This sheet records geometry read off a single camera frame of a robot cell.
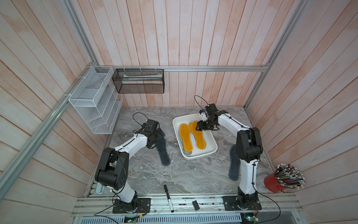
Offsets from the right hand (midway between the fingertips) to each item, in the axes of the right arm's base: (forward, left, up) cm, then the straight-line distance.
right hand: (199, 127), depth 100 cm
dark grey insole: (-15, +27, -5) cm, 31 cm away
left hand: (-10, +28, +1) cm, 30 cm away
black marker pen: (-45, +20, -5) cm, 50 cm away
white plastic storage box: (-11, +5, -5) cm, 13 cm away
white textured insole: (-18, +9, -5) cm, 20 cm away
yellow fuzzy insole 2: (-6, +1, -3) cm, 7 cm away
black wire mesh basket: (+28, +45, +21) cm, 57 cm away
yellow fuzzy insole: (-2, +10, -3) cm, 11 cm away
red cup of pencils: (-37, -39, +10) cm, 54 cm away
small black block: (-48, +5, -6) cm, 49 cm away
